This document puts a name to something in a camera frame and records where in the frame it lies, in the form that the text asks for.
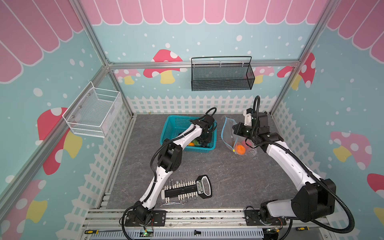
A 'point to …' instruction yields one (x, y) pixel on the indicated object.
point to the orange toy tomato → (241, 149)
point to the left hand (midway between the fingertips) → (205, 142)
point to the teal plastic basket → (174, 125)
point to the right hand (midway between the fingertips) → (232, 125)
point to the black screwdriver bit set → (182, 191)
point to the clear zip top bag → (232, 140)
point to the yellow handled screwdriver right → (302, 228)
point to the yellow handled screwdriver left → (91, 231)
